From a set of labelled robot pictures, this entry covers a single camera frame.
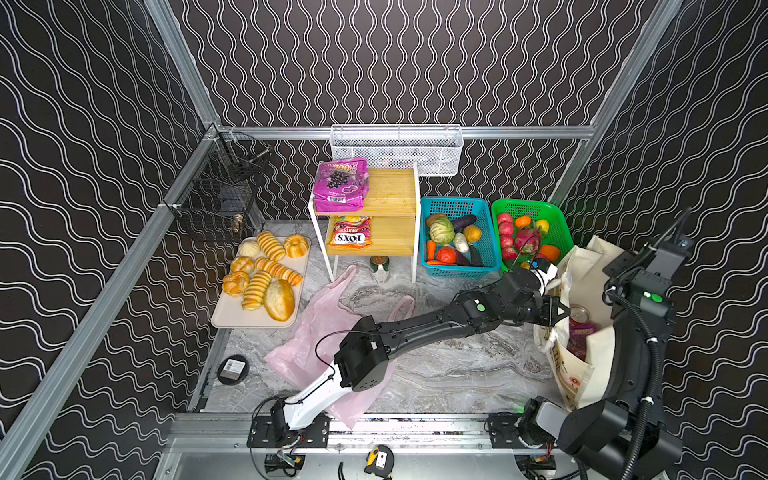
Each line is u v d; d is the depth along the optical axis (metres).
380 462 0.68
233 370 0.83
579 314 0.82
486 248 1.09
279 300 0.92
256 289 0.98
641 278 0.52
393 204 0.80
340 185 0.76
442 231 1.06
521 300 0.58
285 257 1.09
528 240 1.07
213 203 0.94
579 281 0.82
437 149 1.00
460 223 1.14
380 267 0.95
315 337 0.89
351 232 0.93
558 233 1.09
